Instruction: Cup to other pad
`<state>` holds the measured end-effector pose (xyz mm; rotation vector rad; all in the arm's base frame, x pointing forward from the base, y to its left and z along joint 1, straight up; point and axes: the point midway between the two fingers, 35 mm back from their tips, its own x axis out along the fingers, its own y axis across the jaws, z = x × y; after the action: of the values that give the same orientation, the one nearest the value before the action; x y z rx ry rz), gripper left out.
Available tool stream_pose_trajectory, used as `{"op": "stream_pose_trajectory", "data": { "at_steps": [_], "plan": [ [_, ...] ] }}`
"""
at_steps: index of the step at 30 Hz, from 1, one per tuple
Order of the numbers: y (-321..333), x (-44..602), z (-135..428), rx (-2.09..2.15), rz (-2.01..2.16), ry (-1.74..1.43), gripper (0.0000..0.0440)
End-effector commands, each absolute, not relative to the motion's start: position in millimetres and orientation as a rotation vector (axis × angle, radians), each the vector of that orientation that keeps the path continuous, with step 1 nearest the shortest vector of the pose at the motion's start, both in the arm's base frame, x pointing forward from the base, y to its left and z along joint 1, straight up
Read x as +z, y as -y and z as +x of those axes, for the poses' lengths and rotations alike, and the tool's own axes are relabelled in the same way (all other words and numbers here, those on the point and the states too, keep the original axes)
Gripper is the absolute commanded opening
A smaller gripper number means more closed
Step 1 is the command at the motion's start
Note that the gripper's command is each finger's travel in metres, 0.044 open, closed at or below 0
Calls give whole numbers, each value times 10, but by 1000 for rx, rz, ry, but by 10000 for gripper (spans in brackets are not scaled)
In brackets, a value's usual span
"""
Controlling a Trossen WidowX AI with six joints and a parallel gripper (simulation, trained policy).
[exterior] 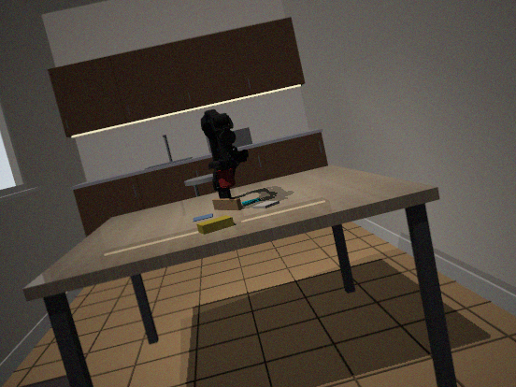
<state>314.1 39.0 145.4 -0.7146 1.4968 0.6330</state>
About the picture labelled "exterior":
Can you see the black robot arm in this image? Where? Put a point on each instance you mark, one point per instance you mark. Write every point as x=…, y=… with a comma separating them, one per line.
x=217, y=127

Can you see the white flat square tile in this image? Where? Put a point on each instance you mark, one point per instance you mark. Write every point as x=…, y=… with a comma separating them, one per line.
x=266, y=204

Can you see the yellow rectangular block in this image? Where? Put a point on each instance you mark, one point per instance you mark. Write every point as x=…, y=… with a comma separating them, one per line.
x=215, y=224

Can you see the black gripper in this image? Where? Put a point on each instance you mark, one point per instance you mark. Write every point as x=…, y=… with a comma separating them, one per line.
x=221, y=164

